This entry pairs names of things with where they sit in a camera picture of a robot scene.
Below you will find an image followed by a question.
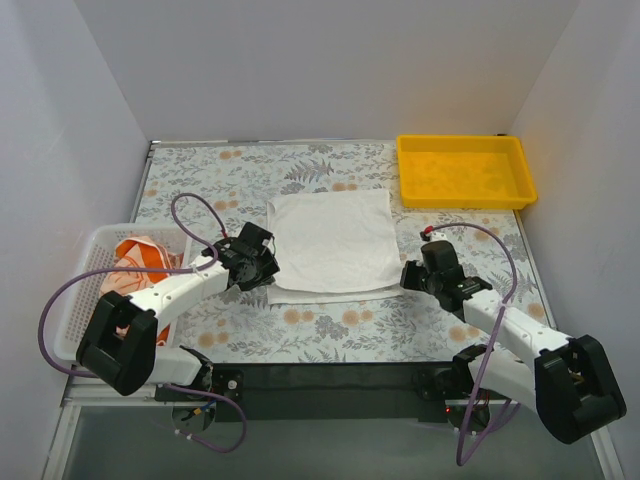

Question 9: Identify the white towel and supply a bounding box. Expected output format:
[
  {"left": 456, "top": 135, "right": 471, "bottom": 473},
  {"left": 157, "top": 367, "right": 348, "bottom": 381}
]
[{"left": 267, "top": 189, "right": 402, "bottom": 305}]

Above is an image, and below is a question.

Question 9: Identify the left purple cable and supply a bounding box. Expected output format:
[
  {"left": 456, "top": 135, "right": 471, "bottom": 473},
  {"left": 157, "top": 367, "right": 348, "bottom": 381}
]
[{"left": 38, "top": 192, "right": 249, "bottom": 454}]

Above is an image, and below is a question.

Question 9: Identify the yellow plastic tray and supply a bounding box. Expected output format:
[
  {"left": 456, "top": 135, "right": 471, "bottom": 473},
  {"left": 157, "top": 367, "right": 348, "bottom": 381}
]
[{"left": 396, "top": 135, "right": 538, "bottom": 210}]

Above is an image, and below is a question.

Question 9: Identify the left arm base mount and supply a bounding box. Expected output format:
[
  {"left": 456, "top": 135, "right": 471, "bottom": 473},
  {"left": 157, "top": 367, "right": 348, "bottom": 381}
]
[{"left": 154, "top": 368, "right": 247, "bottom": 441}]

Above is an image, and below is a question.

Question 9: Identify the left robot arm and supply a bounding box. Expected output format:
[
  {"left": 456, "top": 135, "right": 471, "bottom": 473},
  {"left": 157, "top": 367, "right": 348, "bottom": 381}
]
[{"left": 76, "top": 222, "right": 279, "bottom": 396}]

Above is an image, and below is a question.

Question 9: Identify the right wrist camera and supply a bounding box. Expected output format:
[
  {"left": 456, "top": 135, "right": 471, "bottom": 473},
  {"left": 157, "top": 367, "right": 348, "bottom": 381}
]
[{"left": 419, "top": 226, "right": 448, "bottom": 243}]

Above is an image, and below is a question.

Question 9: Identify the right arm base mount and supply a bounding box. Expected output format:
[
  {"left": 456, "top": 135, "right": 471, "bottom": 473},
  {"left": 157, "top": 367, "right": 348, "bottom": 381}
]
[{"left": 413, "top": 367, "right": 493, "bottom": 435}]

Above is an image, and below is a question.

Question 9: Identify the orange patterned towel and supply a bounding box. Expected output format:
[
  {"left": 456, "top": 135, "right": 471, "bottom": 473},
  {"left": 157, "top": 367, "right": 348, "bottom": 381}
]
[{"left": 97, "top": 237, "right": 186, "bottom": 349}]

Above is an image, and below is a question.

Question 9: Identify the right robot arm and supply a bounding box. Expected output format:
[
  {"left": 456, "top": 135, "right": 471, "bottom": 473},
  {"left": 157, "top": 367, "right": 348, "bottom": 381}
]
[{"left": 400, "top": 234, "right": 627, "bottom": 444}]

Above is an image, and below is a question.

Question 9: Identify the white plastic basket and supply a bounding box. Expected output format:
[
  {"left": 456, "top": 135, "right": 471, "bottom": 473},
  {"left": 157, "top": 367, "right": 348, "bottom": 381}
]
[{"left": 54, "top": 223, "right": 192, "bottom": 361}]

